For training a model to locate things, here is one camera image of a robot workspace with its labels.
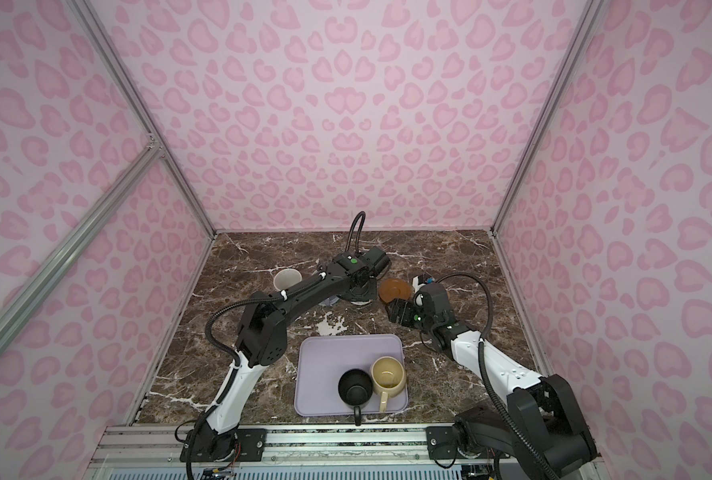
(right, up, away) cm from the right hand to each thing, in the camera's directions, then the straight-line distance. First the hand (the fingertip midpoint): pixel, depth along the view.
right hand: (398, 306), depth 86 cm
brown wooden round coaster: (0, +3, +17) cm, 17 cm away
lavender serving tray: (-22, -16, +1) cm, 27 cm away
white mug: (-35, +7, +9) cm, 37 cm away
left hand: (-8, +3, +8) cm, 12 cm away
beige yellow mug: (-3, -19, -2) cm, 20 cm away
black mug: (-12, -21, -5) cm, 25 cm away
